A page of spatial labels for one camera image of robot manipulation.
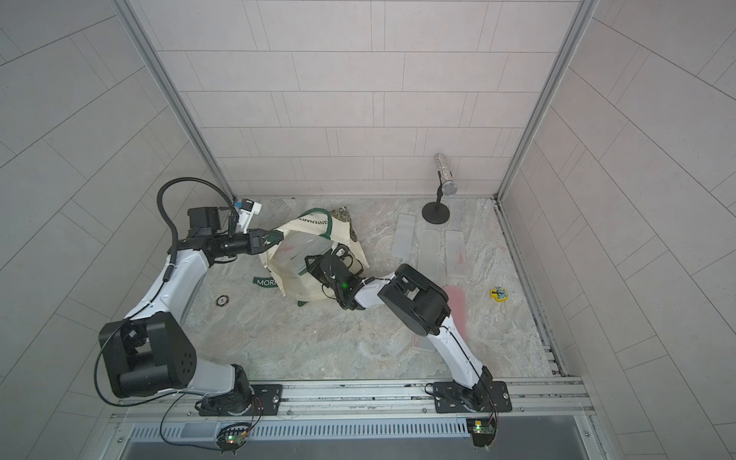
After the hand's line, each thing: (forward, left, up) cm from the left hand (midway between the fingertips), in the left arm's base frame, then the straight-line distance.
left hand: (284, 234), depth 80 cm
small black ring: (-10, +22, -21) cm, 32 cm away
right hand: (+1, -3, -15) cm, 15 cm away
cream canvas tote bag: (-7, -4, -19) cm, 21 cm away
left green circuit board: (-46, +6, -19) cm, 50 cm away
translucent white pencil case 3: (+7, -54, -19) cm, 58 cm away
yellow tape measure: (-9, -65, -18) cm, 68 cm away
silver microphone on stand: (+25, -50, -18) cm, 59 cm away
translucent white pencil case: (+5, +2, -14) cm, 15 cm away
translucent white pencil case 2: (+12, -36, -18) cm, 42 cm away
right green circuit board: (-43, -52, -21) cm, 71 cm away
